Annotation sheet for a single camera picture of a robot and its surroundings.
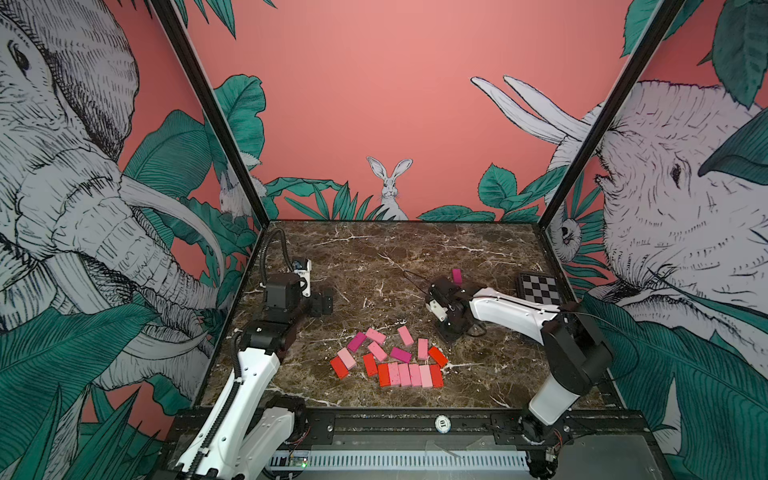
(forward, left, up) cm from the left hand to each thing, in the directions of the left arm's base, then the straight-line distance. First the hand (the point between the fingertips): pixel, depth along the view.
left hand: (317, 285), depth 79 cm
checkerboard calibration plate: (+6, -70, -16) cm, 72 cm away
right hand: (-7, -36, -17) cm, 40 cm away
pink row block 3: (-20, -26, -19) cm, 38 cm away
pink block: (-13, -7, -19) cm, 24 cm away
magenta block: (+14, -44, -19) cm, 50 cm away
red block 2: (-16, -4, -19) cm, 25 cm away
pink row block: (-19, -20, -18) cm, 33 cm away
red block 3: (-16, -14, -19) cm, 28 cm away
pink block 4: (-12, -29, -18) cm, 36 cm away
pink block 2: (-12, -15, -19) cm, 27 cm away
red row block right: (-19, -32, -19) cm, 42 cm away
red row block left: (-19, -17, -18) cm, 31 cm away
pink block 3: (-7, -24, -19) cm, 32 cm away
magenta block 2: (-9, -9, -19) cm, 23 cm away
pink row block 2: (-19, -23, -19) cm, 35 cm away
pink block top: (-7, -15, -19) cm, 25 cm away
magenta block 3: (-13, -22, -19) cm, 32 cm away
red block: (-14, -33, -19) cm, 41 cm away
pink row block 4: (-20, -29, -19) cm, 40 cm away
